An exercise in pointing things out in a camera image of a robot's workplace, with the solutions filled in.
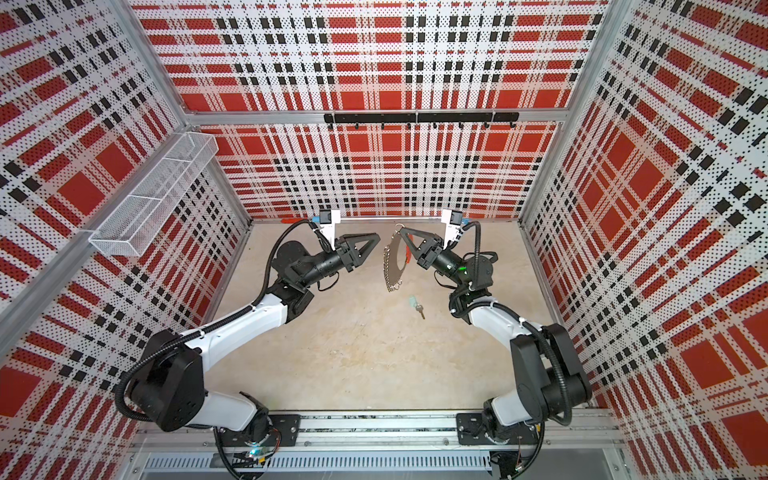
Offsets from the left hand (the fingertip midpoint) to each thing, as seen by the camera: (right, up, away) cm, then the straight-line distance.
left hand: (378, 240), depth 69 cm
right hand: (+5, +1, -2) cm, 5 cm away
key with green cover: (+11, -21, +27) cm, 36 cm away
